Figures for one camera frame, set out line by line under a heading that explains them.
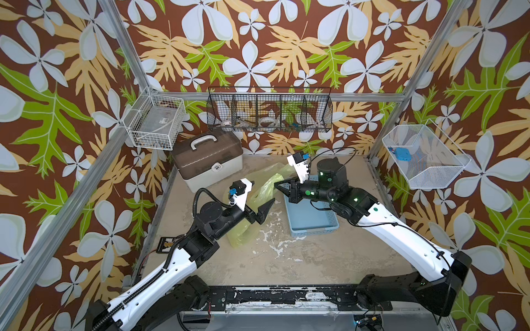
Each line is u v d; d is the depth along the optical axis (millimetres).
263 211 567
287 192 632
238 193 532
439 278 396
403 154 862
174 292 588
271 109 984
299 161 578
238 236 754
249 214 567
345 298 744
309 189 572
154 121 868
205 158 926
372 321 723
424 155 835
